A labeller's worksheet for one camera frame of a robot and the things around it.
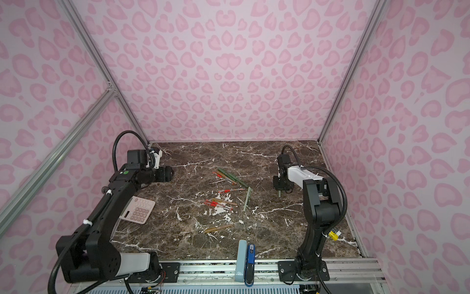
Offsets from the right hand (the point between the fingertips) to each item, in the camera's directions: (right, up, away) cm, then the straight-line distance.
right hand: (281, 185), depth 98 cm
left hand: (-56, +10, -14) cm, 58 cm away
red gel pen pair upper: (-34, -8, -5) cm, 35 cm away
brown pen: (-37, -18, -14) cm, 43 cm away
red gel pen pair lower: (-31, -10, -6) cm, 33 cm away
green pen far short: (-21, +1, +2) cm, 21 cm away
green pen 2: (-2, -4, -3) cm, 5 cm away
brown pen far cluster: (-30, +4, +4) cm, 30 cm away
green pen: (-19, -7, -5) cm, 21 cm away
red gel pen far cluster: (-33, +5, +5) cm, 34 cm away
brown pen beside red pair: (-30, -7, -5) cm, 31 cm away
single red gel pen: (-29, -3, 0) cm, 29 cm away
